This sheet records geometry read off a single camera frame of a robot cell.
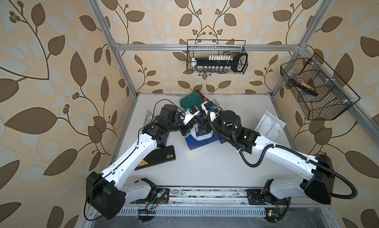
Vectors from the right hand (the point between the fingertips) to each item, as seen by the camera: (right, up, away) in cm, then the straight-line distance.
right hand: (199, 113), depth 71 cm
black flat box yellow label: (-23, -25, +15) cm, 38 cm away
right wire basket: (+61, +9, +1) cm, 62 cm away
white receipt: (-5, -25, +18) cm, 31 cm away
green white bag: (+39, -7, +9) cm, 41 cm away
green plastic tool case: (-5, +10, +41) cm, 42 cm away
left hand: (-3, -2, +2) cm, 5 cm away
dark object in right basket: (+58, +12, +4) cm, 59 cm away
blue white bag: (-2, -15, +8) cm, 17 cm away
